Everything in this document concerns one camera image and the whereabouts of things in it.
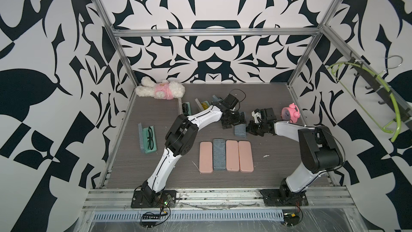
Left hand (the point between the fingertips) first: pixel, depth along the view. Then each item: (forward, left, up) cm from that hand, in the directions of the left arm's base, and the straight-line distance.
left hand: (240, 121), depth 94 cm
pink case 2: (-19, 0, -4) cm, 20 cm away
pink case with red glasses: (-19, +21, -3) cm, 29 cm away
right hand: (-2, -3, -4) cm, 5 cm away
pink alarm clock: (+1, -29, +4) cm, 29 cm away
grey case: (+14, +13, +3) cm, 19 cm away
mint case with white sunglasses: (-18, +14, -3) cm, 23 cm away
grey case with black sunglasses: (+13, +32, -4) cm, 35 cm away
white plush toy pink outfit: (+23, +46, +3) cm, 52 cm away
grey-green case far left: (-6, +54, -5) cm, 55 cm away
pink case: (-19, +7, -4) cm, 20 cm away
